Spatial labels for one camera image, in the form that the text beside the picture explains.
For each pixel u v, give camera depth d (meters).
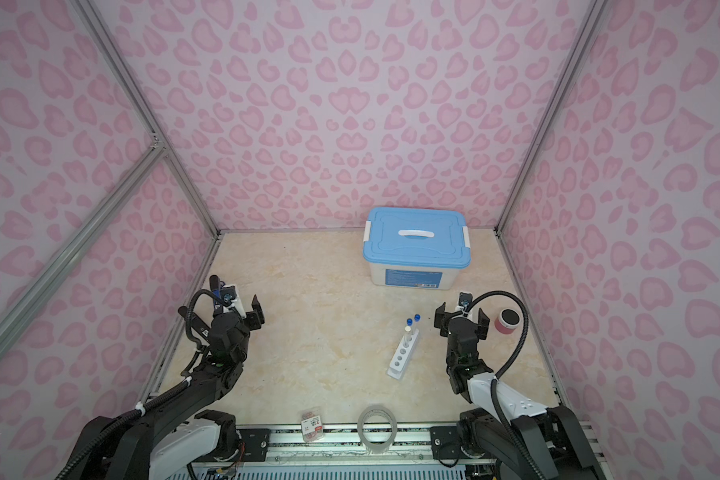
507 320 0.88
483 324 0.78
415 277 0.96
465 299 0.73
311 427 0.74
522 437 0.42
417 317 0.78
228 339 0.64
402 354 0.84
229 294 0.72
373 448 0.73
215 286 1.00
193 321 0.94
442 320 0.82
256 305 0.79
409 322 0.78
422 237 0.95
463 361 0.66
